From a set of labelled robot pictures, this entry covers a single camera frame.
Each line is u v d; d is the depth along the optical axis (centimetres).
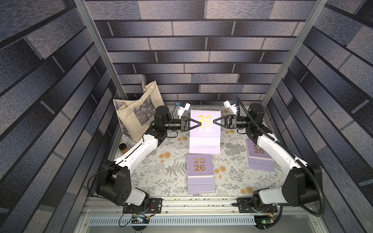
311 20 73
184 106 67
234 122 63
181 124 63
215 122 68
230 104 67
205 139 67
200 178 79
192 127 67
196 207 75
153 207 73
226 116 67
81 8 69
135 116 90
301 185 41
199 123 68
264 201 62
